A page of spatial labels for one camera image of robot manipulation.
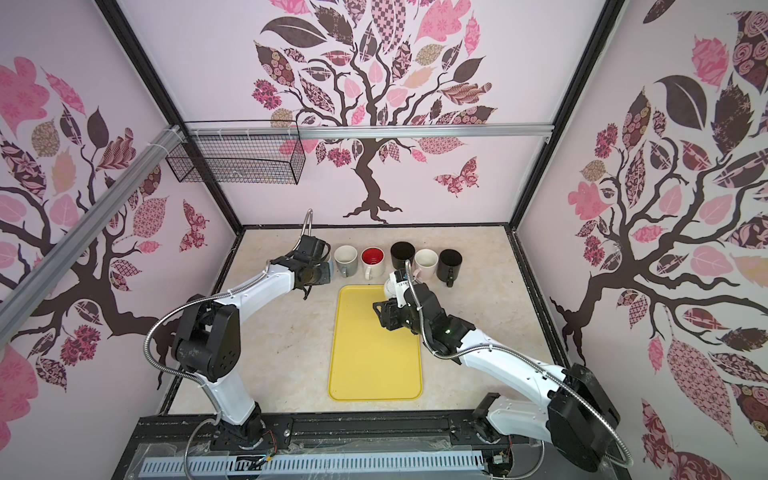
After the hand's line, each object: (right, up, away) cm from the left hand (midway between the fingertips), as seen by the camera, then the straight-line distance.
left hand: (321, 275), depth 95 cm
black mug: (+42, +3, +3) cm, 43 cm away
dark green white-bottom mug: (+26, +8, +6) cm, 28 cm away
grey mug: (+8, +5, +3) cm, 10 cm away
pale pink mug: (+35, +4, +8) cm, 36 cm away
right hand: (+20, -5, -16) cm, 26 cm away
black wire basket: (-27, +40, 0) cm, 48 cm away
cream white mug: (+16, +5, +10) cm, 19 cm away
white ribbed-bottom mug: (+23, -2, -13) cm, 26 cm away
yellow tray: (+16, -24, -9) cm, 30 cm away
